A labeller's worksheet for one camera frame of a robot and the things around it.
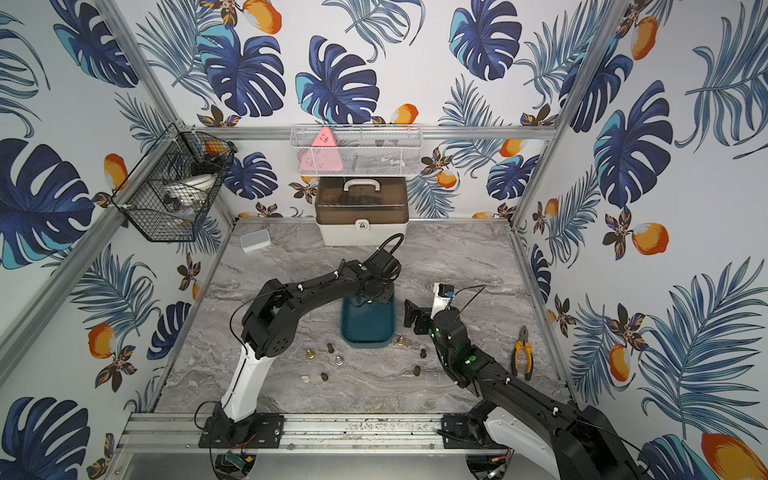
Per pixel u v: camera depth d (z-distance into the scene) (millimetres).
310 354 860
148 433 764
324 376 823
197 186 802
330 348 874
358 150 1017
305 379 820
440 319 646
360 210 997
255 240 1134
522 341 883
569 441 412
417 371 822
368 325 925
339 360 849
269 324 550
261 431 735
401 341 884
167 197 854
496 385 546
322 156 895
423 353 862
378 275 773
